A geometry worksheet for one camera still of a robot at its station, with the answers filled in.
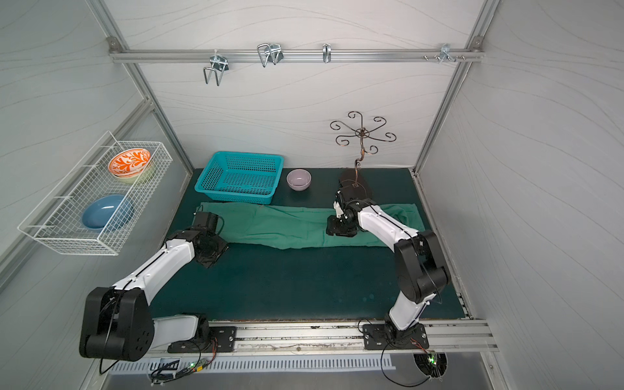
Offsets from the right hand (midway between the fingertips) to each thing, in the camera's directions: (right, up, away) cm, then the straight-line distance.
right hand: (333, 229), depth 91 cm
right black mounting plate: (+15, -30, -18) cm, 38 cm away
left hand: (-40, -7, -4) cm, 41 cm away
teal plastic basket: (-44, +22, +28) cm, 56 cm away
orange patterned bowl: (-65, +23, -18) cm, 71 cm away
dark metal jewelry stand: (+12, +36, 0) cm, 38 cm away
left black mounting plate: (-37, -31, -18) cm, 52 cm away
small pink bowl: (-15, +20, +21) cm, 33 cm away
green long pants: (-14, 0, +9) cm, 17 cm away
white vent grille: (-25, -36, -21) cm, 49 cm away
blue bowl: (-63, +9, -26) cm, 69 cm away
